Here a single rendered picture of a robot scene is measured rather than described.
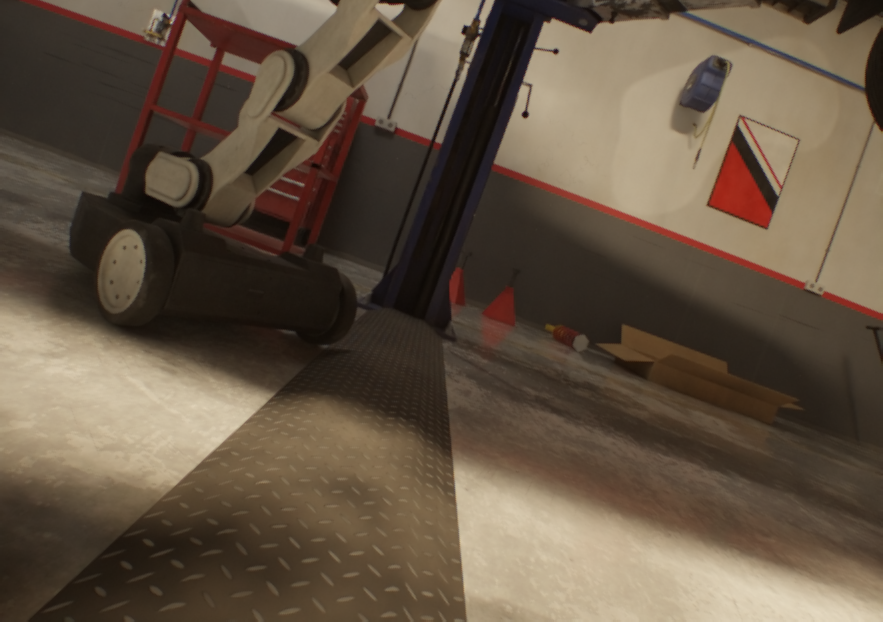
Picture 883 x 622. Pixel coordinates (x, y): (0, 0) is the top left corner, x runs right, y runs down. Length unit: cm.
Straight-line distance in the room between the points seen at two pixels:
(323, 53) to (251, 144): 25
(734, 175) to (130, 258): 522
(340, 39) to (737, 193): 486
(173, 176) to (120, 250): 32
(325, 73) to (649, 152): 448
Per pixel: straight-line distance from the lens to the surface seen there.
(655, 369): 448
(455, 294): 473
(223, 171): 149
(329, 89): 139
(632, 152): 556
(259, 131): 139
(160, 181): 160
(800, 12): 273
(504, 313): 461
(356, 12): 132
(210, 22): 255
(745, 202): 589
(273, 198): 483
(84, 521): 66
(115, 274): 131
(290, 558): 60
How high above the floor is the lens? 34
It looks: 3 degrees down
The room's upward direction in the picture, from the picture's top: 20 degrees clockwise
